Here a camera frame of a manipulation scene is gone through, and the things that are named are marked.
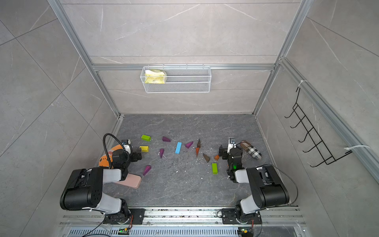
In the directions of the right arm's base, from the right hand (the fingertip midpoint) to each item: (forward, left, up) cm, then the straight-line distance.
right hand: (230, 145), depth 93 cm
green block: (+11, +58, -5) cm, 59 cm away
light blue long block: (+2, +34, -5) cm, 35 cm away
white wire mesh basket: (+40, +35, +23) cm, 58 cm away
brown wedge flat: (-6, +16, -5) cm, 18 cm away
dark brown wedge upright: (+4, +20, -5) cm, 21 cm away
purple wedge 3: (+4, +27, -6) cm, 28 cm away
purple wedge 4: (-12, +53, -6) cm, 54 cm away
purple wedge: (+10, +44, -6) cm, 46 cm away
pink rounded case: (-20, +60, -6) cm, 64 cm away
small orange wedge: (-6, +9, -6) cm, 12 cm away
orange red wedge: (0, +21, -6) cm, 22 cm away
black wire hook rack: (-18, -32, +24) cm, 43 cm away
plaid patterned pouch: (-2, -14, -4) cm, 15 cm away
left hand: (+1, +63, -1) cm, 63 cm away
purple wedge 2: (+1, +45, -6) cm, 46 cm away
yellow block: (+1, +57, -5) cm, 57 cm away
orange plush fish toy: (-10, +78, +2) cm, 78 cm away
